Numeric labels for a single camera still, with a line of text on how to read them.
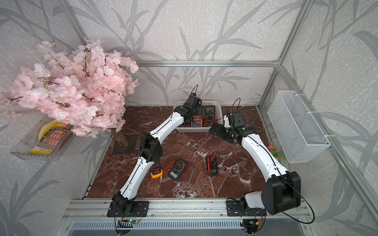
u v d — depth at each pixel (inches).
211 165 33.4
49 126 24.9
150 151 25.1
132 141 39.8
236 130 23.1
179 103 43.7
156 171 32.4
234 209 28.8
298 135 23.9
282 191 15.8
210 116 40.1
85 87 22.9
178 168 33.0
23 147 22.1
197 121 37.9
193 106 31.1
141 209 28.9
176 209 29.6
